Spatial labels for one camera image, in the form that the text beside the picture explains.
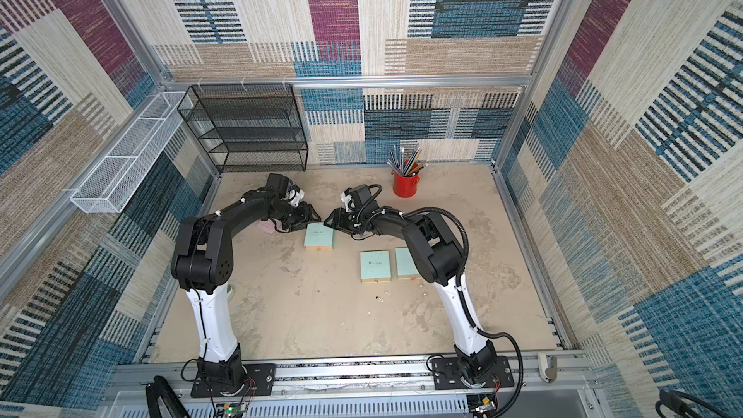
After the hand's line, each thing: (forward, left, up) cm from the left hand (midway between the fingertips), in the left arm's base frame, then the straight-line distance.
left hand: (317, 220), depth 100 cm
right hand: (-2, -5, -1) cm, 6 cm away
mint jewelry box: (-6, -1, -1) cm, 6 cm away
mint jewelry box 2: (-17, -19, -1) cm, 26 cm away
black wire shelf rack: (+32, +27, +16) cm, 44 cm away
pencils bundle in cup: (+20, -31, +7) cm, 38 cm away
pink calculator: (-11, +11, +13) cm, 20 cm away
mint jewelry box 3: (-18, -29, 0) cm, 34 cm away
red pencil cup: (+14, -31, +1) cm, 34 cm away
